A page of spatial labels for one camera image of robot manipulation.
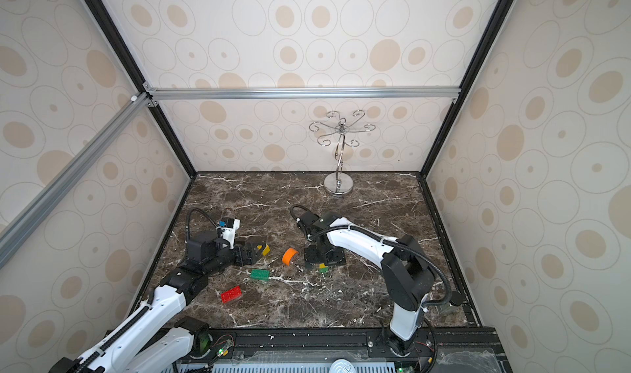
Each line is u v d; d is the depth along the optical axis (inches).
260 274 34.3
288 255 35.3
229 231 28.1
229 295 32.4
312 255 29.9
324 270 35.1
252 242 37.9
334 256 29.7
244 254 27.9
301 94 35.3
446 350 28.8
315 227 24.6
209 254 24.4
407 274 18.1
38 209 21.6
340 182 44.5
